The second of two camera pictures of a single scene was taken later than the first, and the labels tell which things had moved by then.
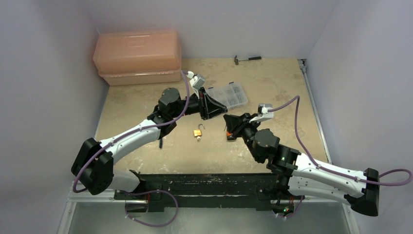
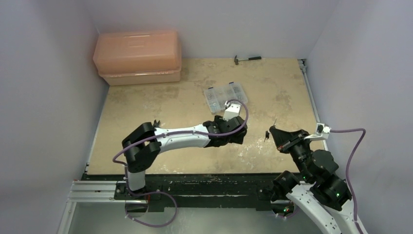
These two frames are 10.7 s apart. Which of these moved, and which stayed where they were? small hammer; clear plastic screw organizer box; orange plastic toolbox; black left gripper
Moved: black left gripper
Stayed: small hammer; orange plastic toolbox; clear plastic screw organizer box
